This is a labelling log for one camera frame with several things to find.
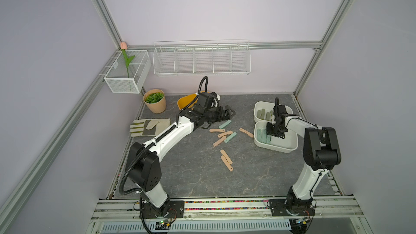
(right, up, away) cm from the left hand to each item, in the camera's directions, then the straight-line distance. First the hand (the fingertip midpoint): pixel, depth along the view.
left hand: (230, 116), depth 79 cm
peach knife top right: (+12, -11, +20) cm, 26 cm away
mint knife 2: (+23, -13, +18) cm, 32 cm away
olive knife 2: (+28, -1, +29) cm, 40 cm away
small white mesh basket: (-56, +24, +10) cm, 62 cm away
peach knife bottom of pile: (0, -27, +7) cm, 28 cm away
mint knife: (+20, -12, +19) cm, 30 cm away
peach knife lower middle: (-3, -22, +12) cm, 25 cm away
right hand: (+26, -10, +20) cm, 35 cm away
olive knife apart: (+23, 0, +30) cm, 37 cm away
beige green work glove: (-50, -8, +23) cm, 56 cm away
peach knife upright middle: (-5, -16, +17) cm, 24 cm away
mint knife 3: (+25, -14, +17) cm, 33 cm away
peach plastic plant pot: (-46, +4, +26) cm, 53 cm away
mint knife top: (-1, -6, +25) cm, 26 cm away
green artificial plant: (-47, +11, +24) cm, 54 cm away
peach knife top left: (-9, -10, +22) cm, 25 cm away
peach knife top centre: (-2, -12, +20) cm, 23 cm away
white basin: (+33, -18, +12) cm, 40 cm away
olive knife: (+26, 0, +31) cm, 40 cm away
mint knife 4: (+2, -14, +18) cm, 23 cm away
